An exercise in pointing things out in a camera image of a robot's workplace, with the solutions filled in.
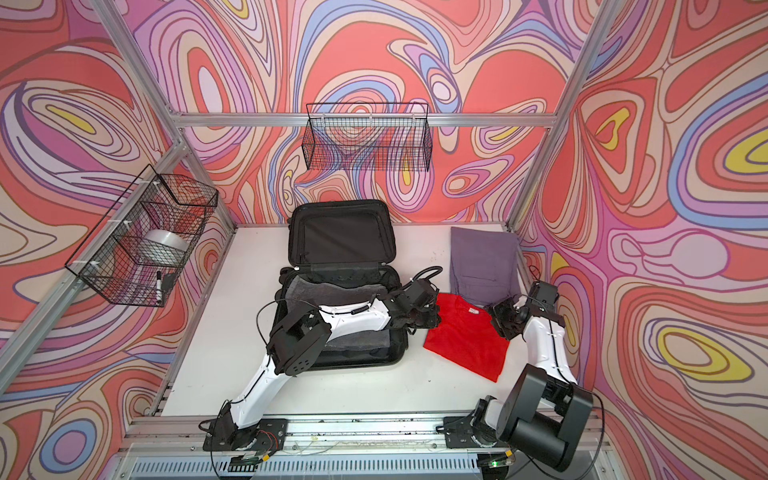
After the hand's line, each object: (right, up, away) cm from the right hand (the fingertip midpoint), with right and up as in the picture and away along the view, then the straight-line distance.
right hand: (488, 316), depth 86 cm
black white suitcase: (-46, +18, +18) cm, 53 cm away
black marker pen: (-85, +10, -14) cm, 87 cm away
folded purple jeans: (+6, +14, +22) cm, 27 cm away
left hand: (-11, -2, +4) cm, 12 cm away
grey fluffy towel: (-58, +6, +7) cm, 58 cm away
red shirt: (-5, -7, +4) cm, 9 cm away
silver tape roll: (-84, +22, -12) cm, 88 cm away
